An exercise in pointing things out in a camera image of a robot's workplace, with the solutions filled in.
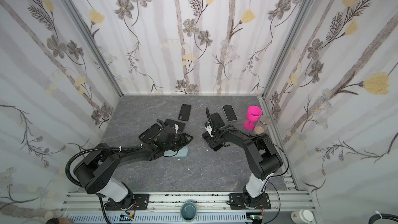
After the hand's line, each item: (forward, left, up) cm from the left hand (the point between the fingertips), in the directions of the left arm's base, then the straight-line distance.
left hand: (189, 136), depth 87 cm
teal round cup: (-35, 0, -9) cm, 36 cm away
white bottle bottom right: (-40, -48, +2) cm, 62 cm away
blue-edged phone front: (+24, -29, -10) cm, 39 cm away
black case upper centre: (+25, +4, -11) cm, 28 cm away
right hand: (+3, -13, -6) cm, 14 cm away
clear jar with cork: (+5, -42, +4) cm, 43 cm away
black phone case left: (+9, +28, -12) cm, 31 cm away
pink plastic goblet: (+11, -38, +6) cm, 40 cm away
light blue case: (-9, +4, -3) cm, 10 cm away
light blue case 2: (+25, -32, -8) cm, 41 cm away
